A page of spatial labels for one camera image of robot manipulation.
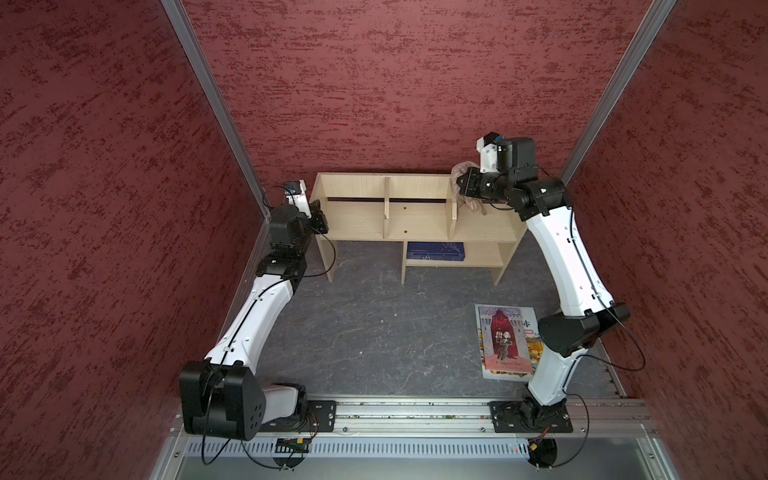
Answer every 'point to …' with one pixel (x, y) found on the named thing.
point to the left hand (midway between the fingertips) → (317, 207)
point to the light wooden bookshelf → (419, 210)
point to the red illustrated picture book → (509, 340)
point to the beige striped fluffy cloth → (470, 203)
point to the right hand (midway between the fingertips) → (456, 185)
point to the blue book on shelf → (431, 250)
